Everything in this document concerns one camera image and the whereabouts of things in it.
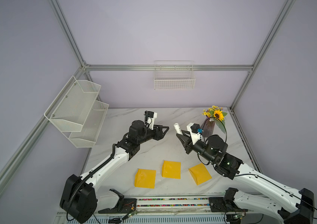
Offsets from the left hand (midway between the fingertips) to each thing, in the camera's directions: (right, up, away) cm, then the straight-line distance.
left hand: (165, 128), depth 76 cm
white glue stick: (+6, +1, -11) cm, 13 cm away
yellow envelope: (-12, -31, +8) cm, 34 cm away
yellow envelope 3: (+22, -28, +8) cm, 36 cm away
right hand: (+8, -2, -7) cm, 11 cm away
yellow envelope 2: (+4, -26, +11) cm, 29 cm away
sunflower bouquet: (+30, +9, +6) cm, 32 cm away
